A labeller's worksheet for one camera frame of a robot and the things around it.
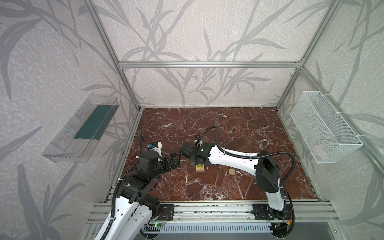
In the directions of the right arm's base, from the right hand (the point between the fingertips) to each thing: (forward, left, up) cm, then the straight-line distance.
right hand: (196, 152), depth 85 cm
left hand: (-6, +9, +11) cm, 15 cm away
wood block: (-7, -2, -6) cm, 9 cm away
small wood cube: (-8, -20, -7) cm, 23 cm away
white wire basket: (-5, -57, +24) cm, 62 cm away
